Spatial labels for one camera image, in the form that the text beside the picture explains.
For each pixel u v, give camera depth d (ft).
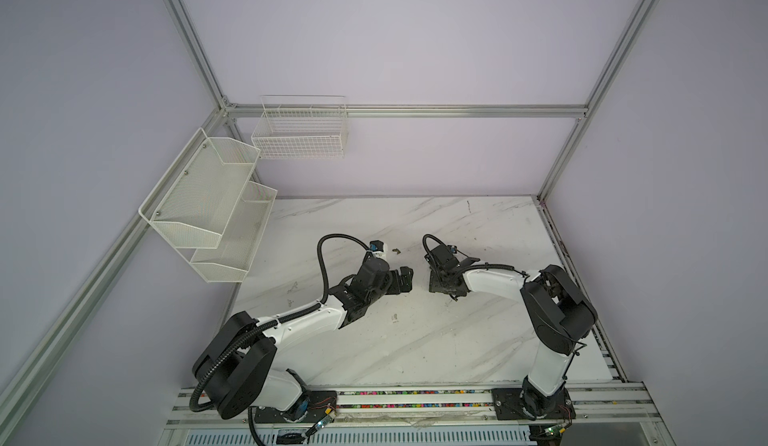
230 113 3.05
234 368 1.38
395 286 2.45
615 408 2.46
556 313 1.59
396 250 3.42
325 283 1.98
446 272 2.48
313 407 2.40
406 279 2.51
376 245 2.49
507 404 2.41
